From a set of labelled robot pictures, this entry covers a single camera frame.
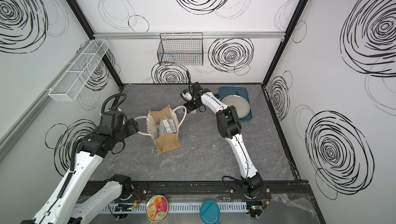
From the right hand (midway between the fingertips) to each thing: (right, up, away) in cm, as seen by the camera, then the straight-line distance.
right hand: (189, 107), depth 105 cm
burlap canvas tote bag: (-11, -14, -24) cm, 30 cm away
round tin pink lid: (-11, -42, -39) cm, 58 cm away
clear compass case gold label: (-11, -9, -19) cm, 24 cm away
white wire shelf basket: (-55, +11, -33) cm, 65 cm away
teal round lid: (+12, -40, -43) cm, 60 cm away
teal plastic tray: (+40, +12, +11) cm, 43 cm away
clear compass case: (-13, -10, -19) cm, 25 cm away
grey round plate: (+36, +2, +3) cm, 37 cm away
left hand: (-26, -7, -31) cm, 40 cm away
